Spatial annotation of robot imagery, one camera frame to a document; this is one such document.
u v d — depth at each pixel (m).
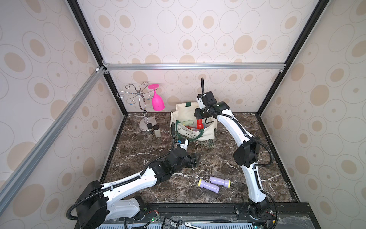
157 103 0.95
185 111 1.01
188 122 1.03
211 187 0.80
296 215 0.73
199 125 0.90
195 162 0.67
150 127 1.00
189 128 1.02
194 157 0.68
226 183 0.80
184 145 0.70
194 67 0.92
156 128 1.00
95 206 0.39
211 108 0.67
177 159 0.57
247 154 0.56
